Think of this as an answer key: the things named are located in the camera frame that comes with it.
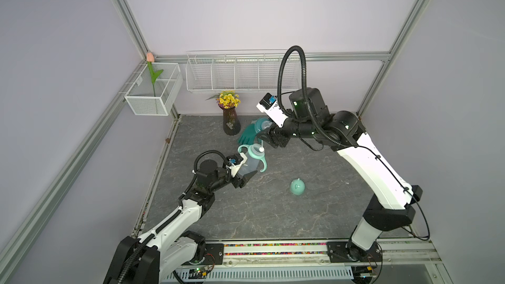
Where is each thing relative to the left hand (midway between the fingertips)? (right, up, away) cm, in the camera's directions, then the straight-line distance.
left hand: (249, 163), depth 78 cm
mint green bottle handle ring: (+2, +4, -9) cm, 10 cm away
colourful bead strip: (+11, -33, -2) cm, 35 cm away
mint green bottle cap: (+21, -12, +8) cm, 25 cm away
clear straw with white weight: (+5, +7, -8) cm, 11 cm away
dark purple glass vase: (-11, +17, +27) cm, 34 cm away
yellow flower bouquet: (-11, +29, +16) cm, 35 cm away
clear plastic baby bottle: (+1, +1, -4) cm, 5 cm away
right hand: (+6, +15, -17) cm, 23 cm away
